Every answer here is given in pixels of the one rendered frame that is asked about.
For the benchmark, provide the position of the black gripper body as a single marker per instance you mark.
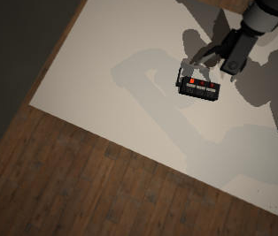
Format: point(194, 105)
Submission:
point(232, 36)

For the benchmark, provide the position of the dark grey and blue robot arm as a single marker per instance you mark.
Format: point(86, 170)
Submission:
point(261, 16)

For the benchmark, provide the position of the black power strip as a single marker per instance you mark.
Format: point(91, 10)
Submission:
point(199, 88)

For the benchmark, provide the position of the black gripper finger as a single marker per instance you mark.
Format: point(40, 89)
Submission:
point(234, 76)
point(210, 54)

